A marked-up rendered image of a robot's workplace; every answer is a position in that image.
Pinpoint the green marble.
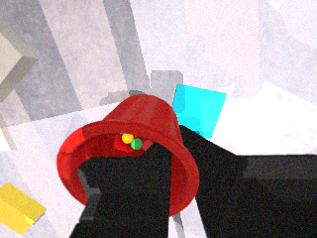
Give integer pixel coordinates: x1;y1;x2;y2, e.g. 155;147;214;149
131;139;143;150

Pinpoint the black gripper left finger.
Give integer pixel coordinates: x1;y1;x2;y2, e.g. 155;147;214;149
78;142;172;238

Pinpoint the red plastic cup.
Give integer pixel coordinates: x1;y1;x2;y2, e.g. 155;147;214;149
55;94;199;216

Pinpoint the yellow marble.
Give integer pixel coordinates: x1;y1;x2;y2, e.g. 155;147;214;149
122;134;134;144

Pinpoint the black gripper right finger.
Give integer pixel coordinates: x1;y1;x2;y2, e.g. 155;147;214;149
179;125;317;238

